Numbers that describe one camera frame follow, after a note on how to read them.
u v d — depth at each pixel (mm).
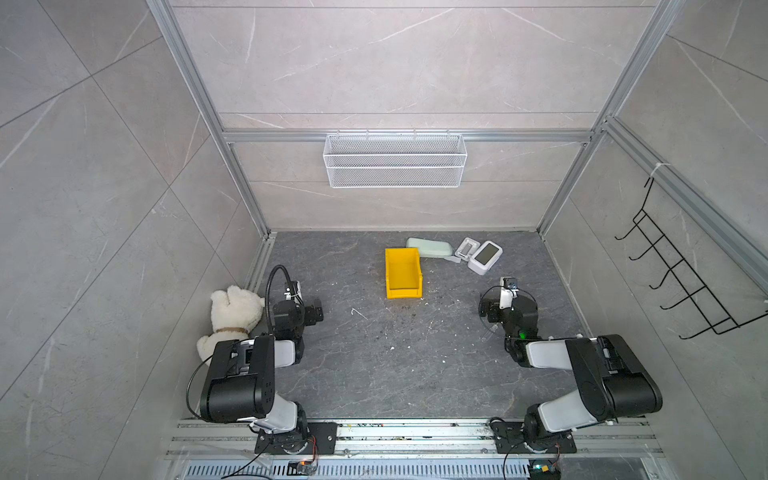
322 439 733
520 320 690
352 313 977
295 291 801
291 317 726
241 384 494
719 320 581
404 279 1046
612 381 463
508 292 799
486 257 1072
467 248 1134
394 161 1007
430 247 1132
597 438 758
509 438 730
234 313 859
